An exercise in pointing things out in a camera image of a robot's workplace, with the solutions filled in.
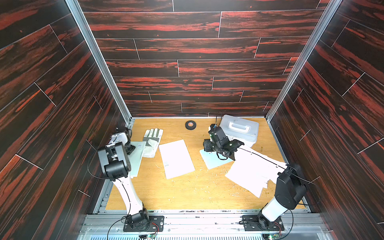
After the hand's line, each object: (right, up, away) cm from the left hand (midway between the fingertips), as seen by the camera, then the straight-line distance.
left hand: (129, 154), depth 101 cm
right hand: (+53, +10, -13) cm, 56 cm away
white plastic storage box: (+75, +17, -3) cm, 77 cm away
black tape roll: (+42, +19, +14) cm, 48 cm away
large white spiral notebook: (+32, -3, -1) cm, 32 cm away
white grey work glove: (+14, +11, +7) cm, 19 cm away
